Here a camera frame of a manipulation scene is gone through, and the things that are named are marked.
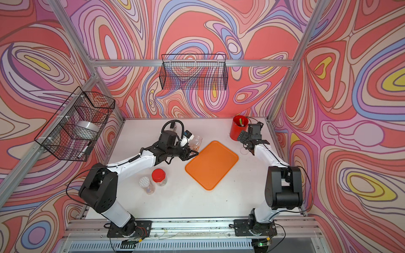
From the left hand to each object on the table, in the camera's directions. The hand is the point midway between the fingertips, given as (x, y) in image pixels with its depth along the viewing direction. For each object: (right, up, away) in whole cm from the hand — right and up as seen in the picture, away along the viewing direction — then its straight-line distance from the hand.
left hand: (195, 151), depth 85 cm
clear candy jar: (0, +4, -2) cm, 5 cm away
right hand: (+31, +5, +8) cm, 33 cm away
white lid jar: (-25, -15, -9) cm, 30 cm away
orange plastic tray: (+9, -10, +11) cm, 17 cm away
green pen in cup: (+29, +18, +18) cm, 39 cm away
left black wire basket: (-58, +11, -12) cm, 60 cm away
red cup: (+28, +16, +19) cm, 37 cm away
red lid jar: (-20, -13, -3) cm, 24 cm away
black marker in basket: (-51, +4, -12) cm, 53 cm away
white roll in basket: (-49, +12, -15) cm, 52 cm away
